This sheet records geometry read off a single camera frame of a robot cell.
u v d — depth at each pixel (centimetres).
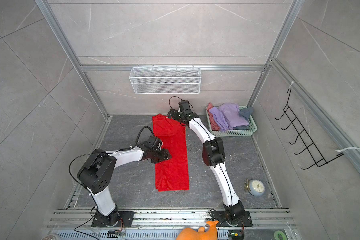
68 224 74
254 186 80
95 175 48
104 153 54
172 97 86
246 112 107
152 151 77
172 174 89
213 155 65
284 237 69
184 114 82
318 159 59
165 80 101
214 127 104
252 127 106
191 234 64
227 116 108
